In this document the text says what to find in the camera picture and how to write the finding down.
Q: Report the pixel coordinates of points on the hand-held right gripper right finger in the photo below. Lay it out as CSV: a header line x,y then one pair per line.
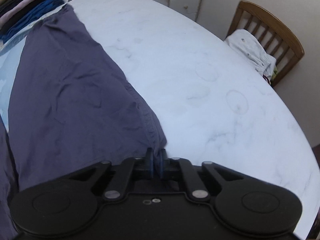
x,y
163,165

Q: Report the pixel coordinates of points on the white printed tablecloth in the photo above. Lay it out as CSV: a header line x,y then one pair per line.
x,y
200,55

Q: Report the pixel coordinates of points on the wooden slat-back chair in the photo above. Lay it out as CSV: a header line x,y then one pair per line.
x,y
287,32

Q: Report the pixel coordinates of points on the pile of white clothes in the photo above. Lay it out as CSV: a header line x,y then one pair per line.
x,y
247,45

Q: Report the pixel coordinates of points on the stack of folded dark clothes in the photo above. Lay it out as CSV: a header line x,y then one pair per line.
x,y
32,15

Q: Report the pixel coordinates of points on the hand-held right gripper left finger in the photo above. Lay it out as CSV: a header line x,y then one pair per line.
x,y
150,165

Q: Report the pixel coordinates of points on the navy blue pants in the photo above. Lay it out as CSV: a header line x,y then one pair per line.
x,y
70,85

